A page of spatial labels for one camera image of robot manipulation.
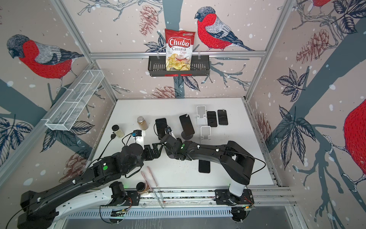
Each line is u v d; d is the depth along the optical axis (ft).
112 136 3.21
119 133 3.05
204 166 2.76
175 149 2.10
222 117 3.51
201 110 3.32
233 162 1.44
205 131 2.95
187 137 3.35
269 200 2.41
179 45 2.73
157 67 3.11
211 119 3.57
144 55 5.70
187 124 3.19
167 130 2.45
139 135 2.03
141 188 2.25
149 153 1.98
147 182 2.54
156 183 2.63
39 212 1.31
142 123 3.13
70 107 2.47
